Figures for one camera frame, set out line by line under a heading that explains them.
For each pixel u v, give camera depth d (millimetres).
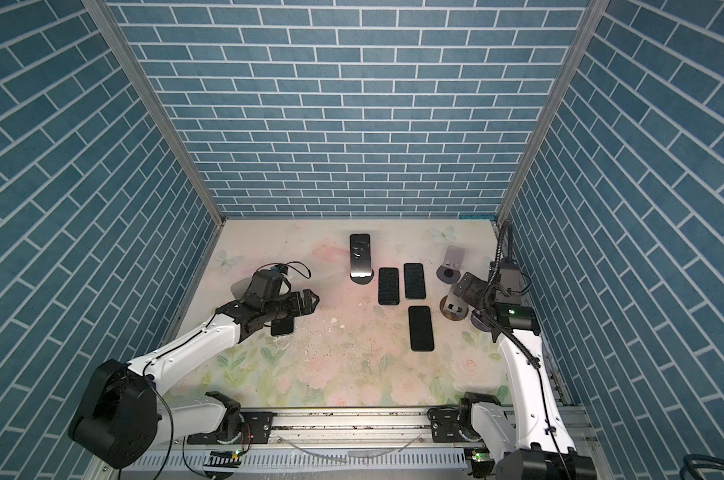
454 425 738
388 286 1022
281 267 779
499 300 574
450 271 1043
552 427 396
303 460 769
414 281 1037
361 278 987
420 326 912
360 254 987
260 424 741
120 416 394
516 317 522
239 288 928
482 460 738
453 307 912
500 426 540
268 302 668
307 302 775
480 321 547
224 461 722
